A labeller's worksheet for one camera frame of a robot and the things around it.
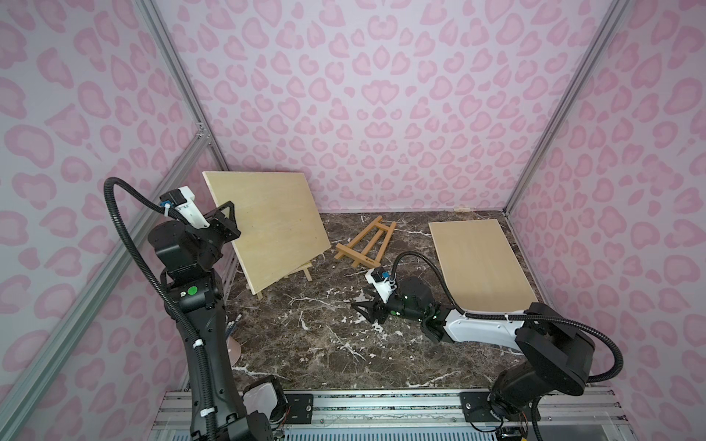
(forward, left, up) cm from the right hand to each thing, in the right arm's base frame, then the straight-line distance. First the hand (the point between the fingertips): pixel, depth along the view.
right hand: (361, 297), depth 80 cm
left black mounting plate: (-26, +16, -12) cm, 33 cm away
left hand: (+9, +28, +30) cm, 43 cm away
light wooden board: (+20, -43, -14) cm, 49 cm away
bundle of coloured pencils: (-10, +34, +3) cm, 35 cm away
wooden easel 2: (+29, -2, -12) cm, 31 cm away
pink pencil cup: (-11, +39, -13) cm, 43 cm away
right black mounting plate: (-25, -31, -13) cm, 42 cm away
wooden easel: (+14, +20, -10) cm, 27 cm away
